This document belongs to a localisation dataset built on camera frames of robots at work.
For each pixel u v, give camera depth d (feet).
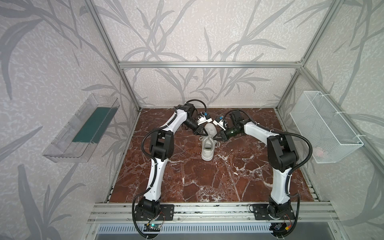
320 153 2.36
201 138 3.10
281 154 1.75
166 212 2.42
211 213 2.47
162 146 2.03
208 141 3.00
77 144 2.06
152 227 2.34
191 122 2.78
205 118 2.84
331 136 2.01
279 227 2.45
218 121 2.83
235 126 2.51
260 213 2.40
